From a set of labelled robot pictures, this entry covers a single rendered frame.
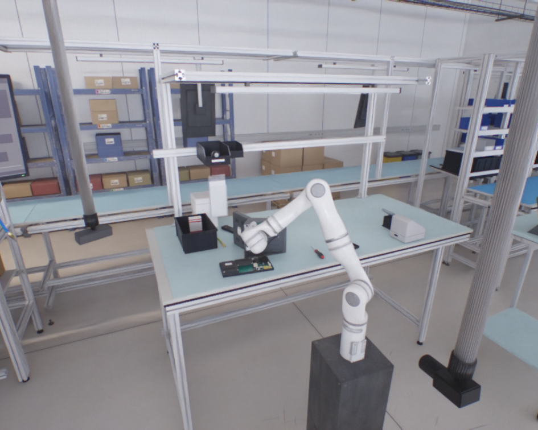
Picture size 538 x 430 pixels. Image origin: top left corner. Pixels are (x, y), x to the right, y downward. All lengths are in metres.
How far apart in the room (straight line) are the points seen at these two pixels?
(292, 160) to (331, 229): 4.08
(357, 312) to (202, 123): 2.59
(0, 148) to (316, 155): 4.35
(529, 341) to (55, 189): 5.35
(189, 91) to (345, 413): 2.83
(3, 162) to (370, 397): 2.03
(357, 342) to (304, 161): 4.25
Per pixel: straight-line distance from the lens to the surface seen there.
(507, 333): 2.89
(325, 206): 1.23
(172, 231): 2.25
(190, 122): 3.40
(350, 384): 1.41
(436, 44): 8.50
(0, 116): 2.06
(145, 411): 2.49
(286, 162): 5.23
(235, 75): 1.81
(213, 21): 5.89
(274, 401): 2.41
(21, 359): 2.89
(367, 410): 1.59
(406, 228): 2.10
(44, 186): 5.38
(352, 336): 1.39
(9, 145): 2.10
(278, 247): 1.86
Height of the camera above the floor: 1.85
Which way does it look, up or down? 20 degrees down
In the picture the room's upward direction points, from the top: straight up
